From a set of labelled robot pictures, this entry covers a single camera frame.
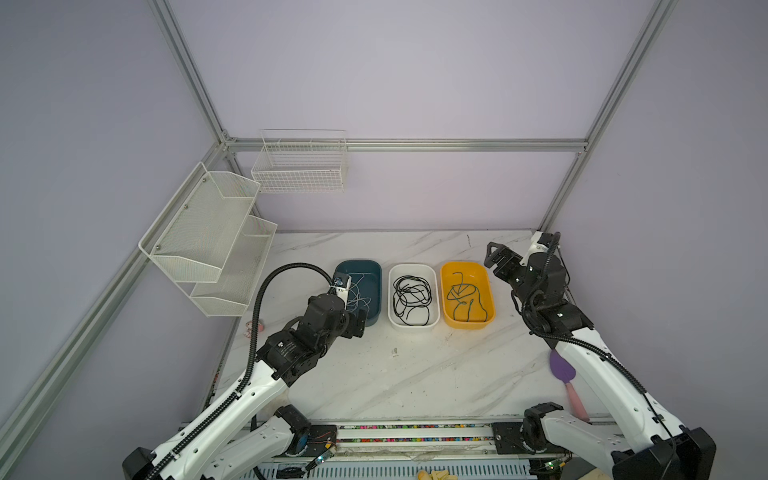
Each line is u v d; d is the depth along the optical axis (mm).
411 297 959
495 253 704
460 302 978
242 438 552
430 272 1012
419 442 748
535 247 647
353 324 675
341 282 626
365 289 1012
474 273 1043
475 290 1019
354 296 1005
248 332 902
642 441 392
